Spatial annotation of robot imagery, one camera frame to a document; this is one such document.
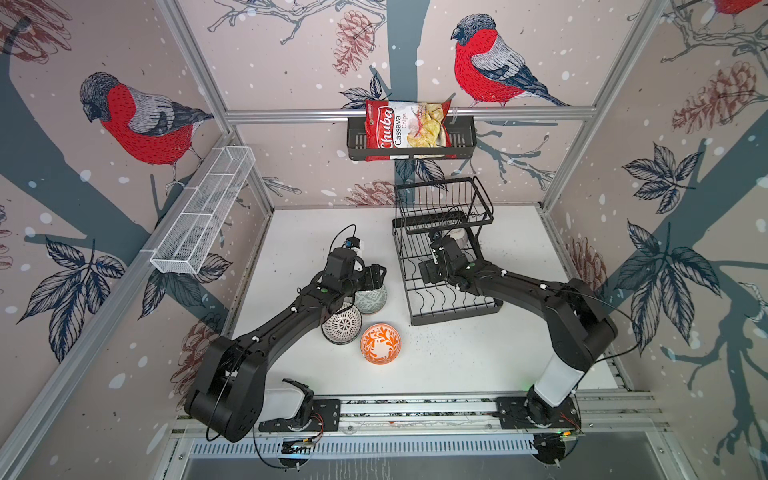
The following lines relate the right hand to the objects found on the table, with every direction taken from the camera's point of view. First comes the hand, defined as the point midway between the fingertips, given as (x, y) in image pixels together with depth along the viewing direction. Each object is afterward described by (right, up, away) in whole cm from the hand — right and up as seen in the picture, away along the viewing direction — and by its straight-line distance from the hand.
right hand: (430, 267), depth 93 cm
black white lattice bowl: (-26, -16, -8) cm, 32 cm away
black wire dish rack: (0, +19, +2) cm, 19 cm away
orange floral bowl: (-16, -21, -8) cm, 27 cm away
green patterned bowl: (-19, -11, -1) cm, 22 cm away
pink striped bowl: (+12, +10, +10) cm, 19 cm away
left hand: (-16, 0, -9) cm, 19 cm away
